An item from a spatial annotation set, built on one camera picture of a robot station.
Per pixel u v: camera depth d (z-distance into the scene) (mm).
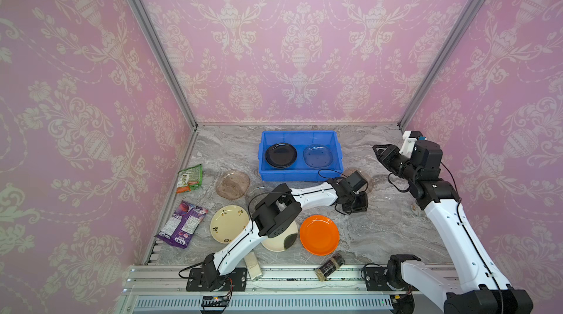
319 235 858
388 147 685
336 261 751
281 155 1052
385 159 657
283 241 819
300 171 914
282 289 732
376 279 731
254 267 742
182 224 835
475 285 384
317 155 1064
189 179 976
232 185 975
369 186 968
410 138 672
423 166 548
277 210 603
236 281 744
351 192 763
